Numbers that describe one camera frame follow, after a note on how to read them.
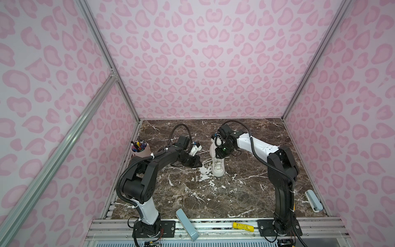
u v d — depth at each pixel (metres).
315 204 0.77
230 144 0.69
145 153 0.90
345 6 0.69
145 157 0.53
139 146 0.90
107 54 0.84
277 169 0.49
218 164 0.87
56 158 0.55
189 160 0.80
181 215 0.74
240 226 0.72
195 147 0.86
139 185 0.47
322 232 0.73
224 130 0.77
